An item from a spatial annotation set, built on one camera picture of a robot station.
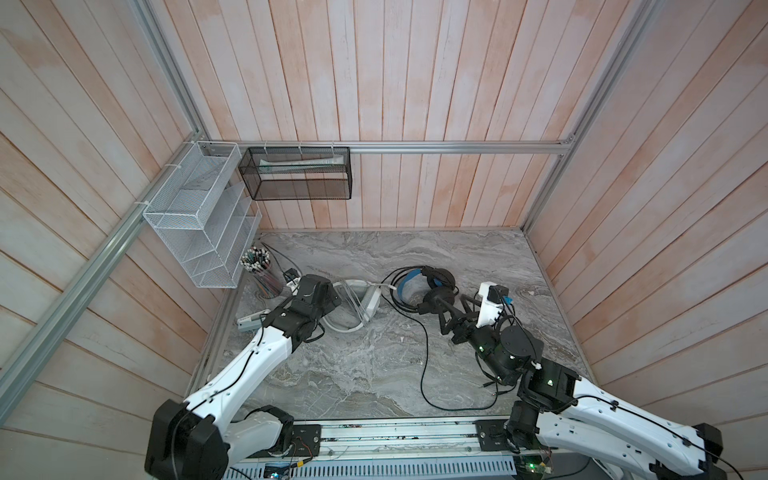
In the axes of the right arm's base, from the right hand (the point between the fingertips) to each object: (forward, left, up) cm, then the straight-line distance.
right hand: (450, 300), depth 67 cm
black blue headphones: (+15, -2, -21) cm, 26 cm away
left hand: (+6, +32, -13) cm, 36 cm away
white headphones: (+11, +19, -19) cm, 29 cm away
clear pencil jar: (+17, +54, -17) cm, 59 cm away
